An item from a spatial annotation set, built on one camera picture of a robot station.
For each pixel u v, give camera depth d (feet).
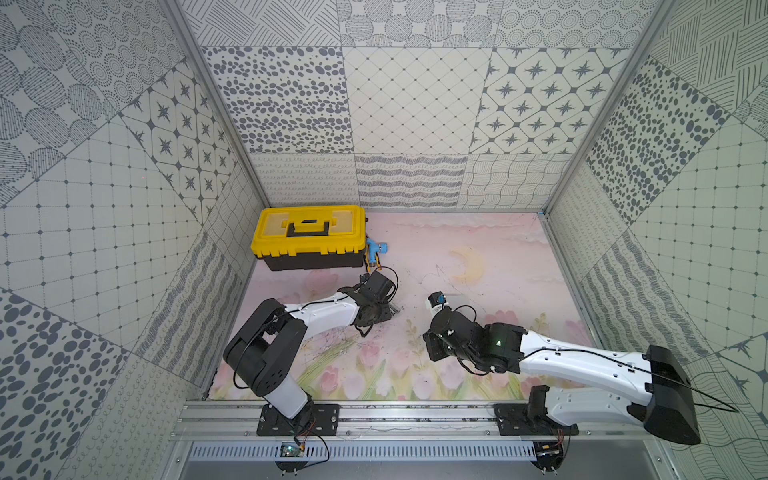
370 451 2.30
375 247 3.42
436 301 2.24
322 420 2.40
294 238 3.04
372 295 2.35
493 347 1.73
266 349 1.48
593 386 1.49
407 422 2.50
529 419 2.15
